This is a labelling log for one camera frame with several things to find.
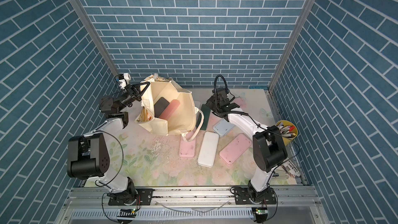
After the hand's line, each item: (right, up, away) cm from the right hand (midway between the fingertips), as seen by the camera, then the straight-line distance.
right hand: (209, 101), depth 91 cm
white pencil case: (-1, -28, -2) cm, 28 cm away
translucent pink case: (-25, -5, +7) cm, 27 cm away
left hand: (-27, +7, -19) cm, 33 cm away
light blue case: (+9, -16, +6) cm, 20 cm away
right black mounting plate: (+16, -46, -18) cm, 51 cm away
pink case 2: (+15, -28, -3) cm, 31 cm away
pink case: (-13, -27, -4) cm, 30 cm away
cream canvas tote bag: (-13, -9, -3) cm, 16 cm away
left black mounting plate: (-31, -46, -18) cm, 58 cm away
